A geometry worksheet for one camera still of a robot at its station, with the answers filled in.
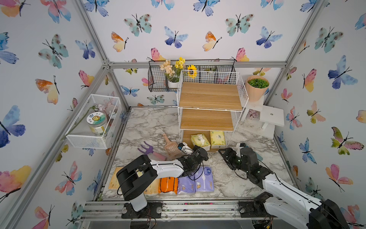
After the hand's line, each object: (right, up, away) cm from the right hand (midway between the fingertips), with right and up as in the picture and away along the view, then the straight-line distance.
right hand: (221, 152), depth 82 cm
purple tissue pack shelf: (-10, -14, -3) cm, 17 cm away
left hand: (-9, +3, +5) cm, 10 cm away
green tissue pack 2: (+1, +6, +13) cm, 14 cm away
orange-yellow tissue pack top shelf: (-37, -18, -4) cm, 42 cm away
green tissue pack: (-11, +6, +9) cm, 16 cm away
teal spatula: (+26, -5, +11) cm, 29 cm away
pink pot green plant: (+21, +38, +3) cm, 44 cm away
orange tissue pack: (-29, -15, -6) cm, 33 cm away
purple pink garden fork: (-45, -1, +15) cm, 47 cm away
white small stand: (+35, +21, +13) cm, 43 cm away
